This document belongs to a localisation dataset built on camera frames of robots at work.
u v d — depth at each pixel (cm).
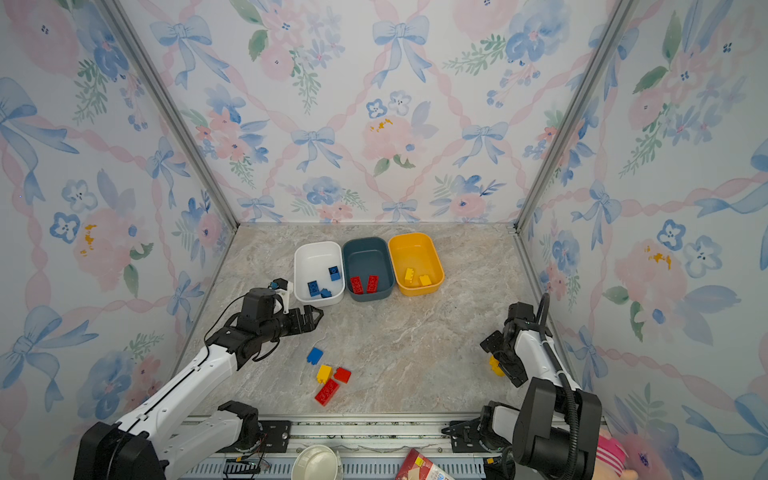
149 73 78
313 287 100
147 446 40
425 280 101
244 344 58
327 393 80
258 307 63
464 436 73
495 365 83
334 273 101
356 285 103
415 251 111
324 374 82
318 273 104
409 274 102
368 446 73
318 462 71
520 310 71
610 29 71
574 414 39
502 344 72
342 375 83
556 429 42
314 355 88
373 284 101
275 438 74
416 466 67
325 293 97
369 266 109
